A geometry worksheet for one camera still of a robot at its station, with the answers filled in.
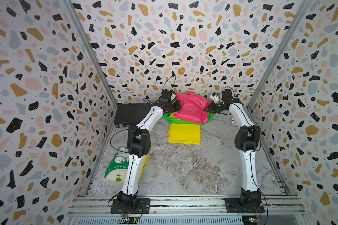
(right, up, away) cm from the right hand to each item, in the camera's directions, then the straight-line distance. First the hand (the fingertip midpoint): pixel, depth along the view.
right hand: (205, 109), depth 101 cm
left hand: (-16, +2, -4) cm, 16 cm away
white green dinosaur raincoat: (-56, -38, -19) cm, 70 cm away
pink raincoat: (-9, +1, +1) cm, 9 cm away
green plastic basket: (-20, -8, -4) cm, 22 cm away
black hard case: (-57, -3, +10) cm, 58 cm away
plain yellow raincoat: (-14, -18, +1) cm, 23 cm away
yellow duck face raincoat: (-24, -5, 0) cm, 25 cm away
